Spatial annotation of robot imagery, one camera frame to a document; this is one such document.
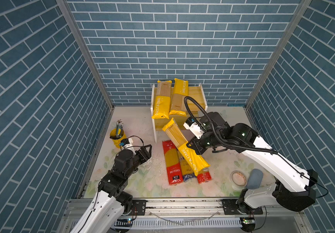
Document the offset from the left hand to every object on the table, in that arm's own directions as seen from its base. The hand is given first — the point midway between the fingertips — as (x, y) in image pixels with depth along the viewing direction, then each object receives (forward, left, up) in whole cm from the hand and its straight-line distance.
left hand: (152, 148), depth 75 cm
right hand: (-4, -17, +11) cm, 21 cm away
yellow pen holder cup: (+15, +25, -10) cm, 31 cm away
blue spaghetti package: (-7, -19, -15) cm, 26 cm away
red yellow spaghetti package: (-1, -11, -16) cm, 20 cm away
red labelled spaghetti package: (-8, -29, -16) cm, 34 cm away
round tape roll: (-10, -49, -18) cm, 53 cm away
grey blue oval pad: (-11, -56, -14) cm, 59 cm away
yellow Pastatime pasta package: (-10, -21, +8) cm, 24 cm away
